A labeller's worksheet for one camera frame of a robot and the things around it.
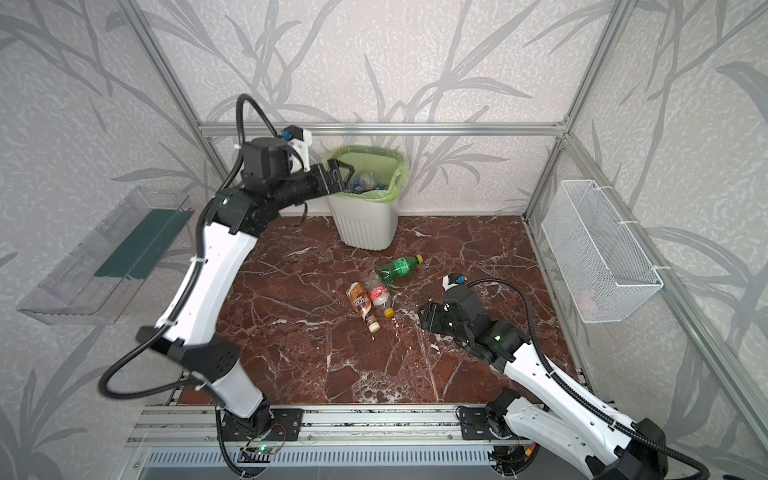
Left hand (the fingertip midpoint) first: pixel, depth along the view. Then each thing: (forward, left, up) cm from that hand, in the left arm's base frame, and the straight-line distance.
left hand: (342, 161), depth 66 cm
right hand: (-20, -20, -30) cm, 41 cm away
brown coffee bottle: (-13, -1, -43) cm, 45 cm away
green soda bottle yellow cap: (0, -12, -43) cm, 45 cm away
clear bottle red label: (-11, -7, -41) cm, 43 cm away
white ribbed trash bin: (+9, 0, -31) cm, 32 cm away
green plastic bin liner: (+24, -9, -20) cm, 32 cm away
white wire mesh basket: (-13, -67, -26) cm, 73 cm away
